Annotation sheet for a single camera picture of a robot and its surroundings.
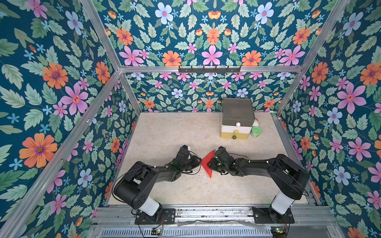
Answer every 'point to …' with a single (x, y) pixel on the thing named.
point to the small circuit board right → (279, 230)
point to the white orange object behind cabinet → (256, 123)
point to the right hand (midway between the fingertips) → (209, 166)
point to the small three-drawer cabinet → (237, 118)
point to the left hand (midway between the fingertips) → (203, 159)
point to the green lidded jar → (255, 131)
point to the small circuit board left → (156, 231)
